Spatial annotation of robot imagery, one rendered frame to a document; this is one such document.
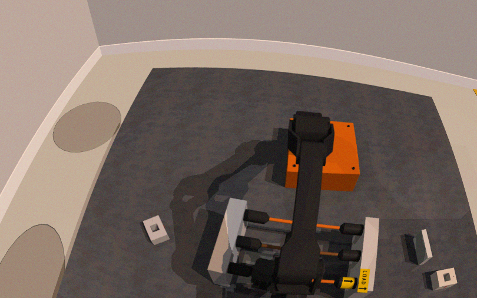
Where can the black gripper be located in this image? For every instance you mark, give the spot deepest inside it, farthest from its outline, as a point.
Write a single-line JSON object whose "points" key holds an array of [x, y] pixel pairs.
{"points": [[287, 236]]}

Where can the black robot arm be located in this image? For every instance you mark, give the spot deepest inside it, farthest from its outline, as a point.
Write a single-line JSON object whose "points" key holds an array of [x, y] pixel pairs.
{"points": [[310, 139]]}

